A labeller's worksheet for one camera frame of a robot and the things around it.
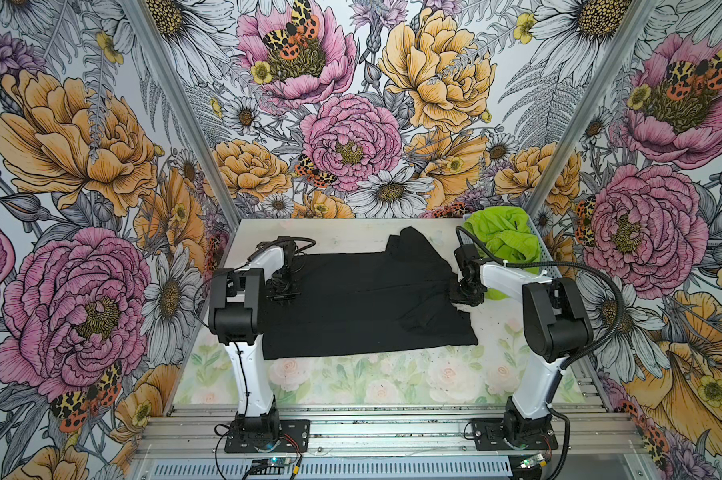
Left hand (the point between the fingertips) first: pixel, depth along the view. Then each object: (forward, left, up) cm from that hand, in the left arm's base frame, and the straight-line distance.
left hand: (284, 308), depth 96 cm
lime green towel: (+26, -76, +7) cm, 81 cm away
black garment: (0, -27, +3) cm, 27 cm away
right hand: (0, -55, 0) cm, 55 cm away
